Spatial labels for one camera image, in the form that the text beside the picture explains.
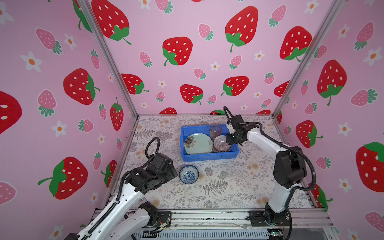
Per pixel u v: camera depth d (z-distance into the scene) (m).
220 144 0.95
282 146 0.52
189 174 0.89
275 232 0.71
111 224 0.42
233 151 0.95
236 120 0.74
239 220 0.75
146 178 0.48
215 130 1.02
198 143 1.01
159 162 0.55
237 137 0.76
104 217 0.41
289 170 0.49
